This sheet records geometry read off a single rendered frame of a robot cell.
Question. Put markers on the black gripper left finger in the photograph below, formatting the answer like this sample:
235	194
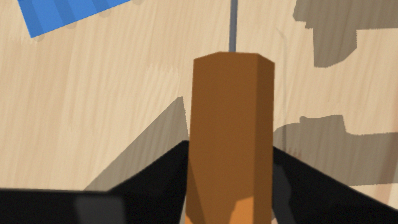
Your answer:
163	182

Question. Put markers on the brown handled hook pick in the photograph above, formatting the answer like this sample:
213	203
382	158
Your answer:
230	160

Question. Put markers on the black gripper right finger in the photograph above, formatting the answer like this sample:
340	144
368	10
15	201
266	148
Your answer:
302	194

